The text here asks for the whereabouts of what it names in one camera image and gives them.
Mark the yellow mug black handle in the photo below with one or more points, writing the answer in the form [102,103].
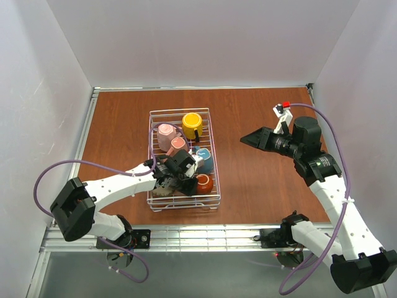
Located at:
[192,126]

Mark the salmon pink floral mug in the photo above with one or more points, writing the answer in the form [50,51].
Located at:
[177,144]

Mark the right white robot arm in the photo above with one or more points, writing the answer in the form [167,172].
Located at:
[356,259]

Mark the white wire dish rack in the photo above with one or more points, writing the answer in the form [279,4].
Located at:
[181,161]

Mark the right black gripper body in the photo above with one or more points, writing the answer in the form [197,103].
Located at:
[265,139]

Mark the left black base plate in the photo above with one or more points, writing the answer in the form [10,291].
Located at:
[134,239]

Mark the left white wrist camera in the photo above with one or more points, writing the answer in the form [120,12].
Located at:
[198,162]

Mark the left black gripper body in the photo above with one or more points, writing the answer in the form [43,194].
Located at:
[188,185]

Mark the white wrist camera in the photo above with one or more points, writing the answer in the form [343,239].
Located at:
[285,117]
[198,162]

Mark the aluminium front rail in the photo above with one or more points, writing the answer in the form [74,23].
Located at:
[172,238]

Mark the dark glossy orange mug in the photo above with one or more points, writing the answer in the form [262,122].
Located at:
[204,184]

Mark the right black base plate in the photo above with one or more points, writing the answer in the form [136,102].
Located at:
[273,238]

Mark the beige ceramic mug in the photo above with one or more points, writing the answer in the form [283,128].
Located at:
[163,191]

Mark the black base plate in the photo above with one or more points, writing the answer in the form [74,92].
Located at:
[134,239]
[273,238]

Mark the blue floral mug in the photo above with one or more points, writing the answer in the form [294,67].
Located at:
[208,162]

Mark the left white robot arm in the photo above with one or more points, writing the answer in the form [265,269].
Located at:
[77,209]

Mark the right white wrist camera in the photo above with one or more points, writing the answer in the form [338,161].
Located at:
[285,117]

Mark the pale pink faceted mug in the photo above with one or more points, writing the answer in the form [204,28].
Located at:
[165,134]

